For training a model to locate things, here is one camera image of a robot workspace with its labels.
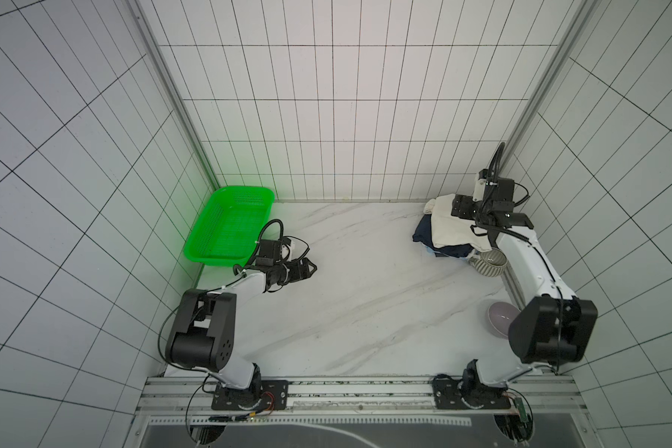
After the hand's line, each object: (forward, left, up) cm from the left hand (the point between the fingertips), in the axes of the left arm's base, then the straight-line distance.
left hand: (307, 276), depth 92 cm
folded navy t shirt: (+17, -42, +3) cm, 46 cm away
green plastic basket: (+24, +34, -4) cm, 42 cm away
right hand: (+17, -51, +22) cm, 58 cm away
